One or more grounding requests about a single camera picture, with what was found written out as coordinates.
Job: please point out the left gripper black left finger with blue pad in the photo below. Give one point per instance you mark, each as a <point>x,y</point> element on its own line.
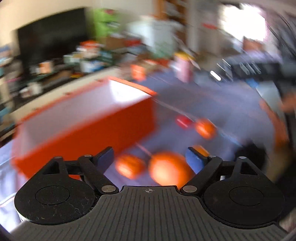
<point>63,191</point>

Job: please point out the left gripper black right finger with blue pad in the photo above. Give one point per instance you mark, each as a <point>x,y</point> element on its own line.
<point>235,193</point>

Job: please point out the small orange tangerine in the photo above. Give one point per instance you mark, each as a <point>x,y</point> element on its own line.
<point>205,128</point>

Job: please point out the large orange fruit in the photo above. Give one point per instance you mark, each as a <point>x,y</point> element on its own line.
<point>170,169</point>

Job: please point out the small orange mandarin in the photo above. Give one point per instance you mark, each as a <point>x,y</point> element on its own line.
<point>130,166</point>

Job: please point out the red tomato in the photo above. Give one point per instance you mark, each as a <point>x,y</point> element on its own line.
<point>183,121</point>

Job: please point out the white tv cabinet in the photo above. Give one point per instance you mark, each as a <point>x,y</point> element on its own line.
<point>61,91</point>

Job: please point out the orange cardboard box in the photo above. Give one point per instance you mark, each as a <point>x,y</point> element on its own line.
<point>106,113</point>

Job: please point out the black flat television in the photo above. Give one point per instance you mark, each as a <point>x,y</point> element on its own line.
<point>52,37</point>

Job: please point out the white chest freezer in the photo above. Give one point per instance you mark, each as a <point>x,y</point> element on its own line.
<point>157,35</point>

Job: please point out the green stacked plastic bins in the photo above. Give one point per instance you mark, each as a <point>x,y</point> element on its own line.
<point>106,23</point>

